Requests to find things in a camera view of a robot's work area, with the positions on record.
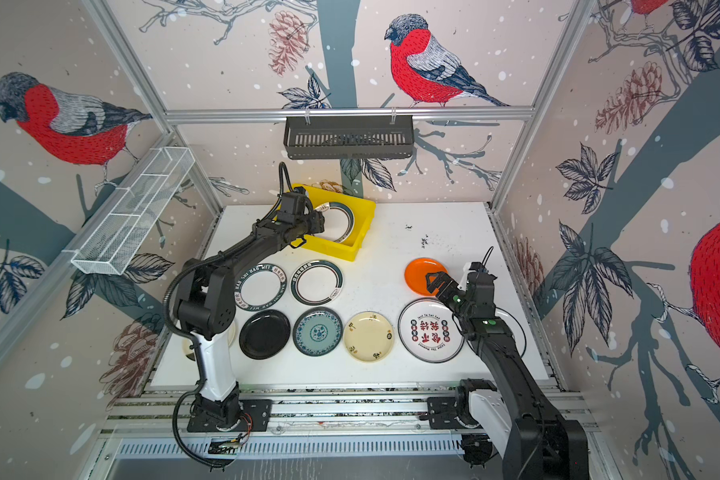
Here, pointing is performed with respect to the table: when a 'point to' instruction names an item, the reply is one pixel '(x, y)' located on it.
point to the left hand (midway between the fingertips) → (316, 216)
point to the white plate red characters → (429, 330)
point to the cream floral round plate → (368, 336)
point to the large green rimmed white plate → (338, 222)
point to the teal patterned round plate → (317, 331)
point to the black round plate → (265, 335)
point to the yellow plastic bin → (363, 210)
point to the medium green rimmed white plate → (316, 282)
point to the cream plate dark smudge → (190, 352)
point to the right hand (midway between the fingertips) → (435, 285)
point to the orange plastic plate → (416, 271)
